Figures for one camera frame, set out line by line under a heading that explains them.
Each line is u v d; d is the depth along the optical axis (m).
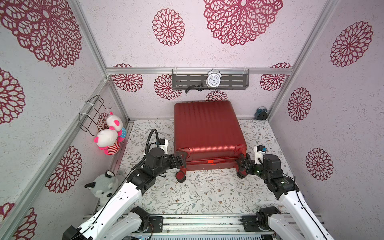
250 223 0.73
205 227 0.73
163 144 0.67
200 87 0.92
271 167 0.58
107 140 0.84
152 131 0.57
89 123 0.75
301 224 0.46
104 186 0.67
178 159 0.66
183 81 0.99
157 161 0.55
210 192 0.85
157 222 0.77
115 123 0.92
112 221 0.42
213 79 0.90
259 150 0.69
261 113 1.17
